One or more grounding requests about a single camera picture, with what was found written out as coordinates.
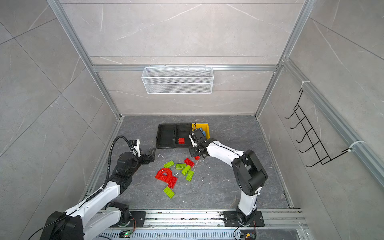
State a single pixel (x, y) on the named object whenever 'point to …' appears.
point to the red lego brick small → (181, 140)
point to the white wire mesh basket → (177, 80)
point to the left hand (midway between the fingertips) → (147, 145)
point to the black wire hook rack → (322, 155)
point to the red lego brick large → (189, 162)
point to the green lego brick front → (169, 192)
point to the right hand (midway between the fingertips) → (193, 149)
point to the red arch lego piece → (164, 175)
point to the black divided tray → (168, 135)
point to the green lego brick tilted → (186, 169)
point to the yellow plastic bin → (205, 127)
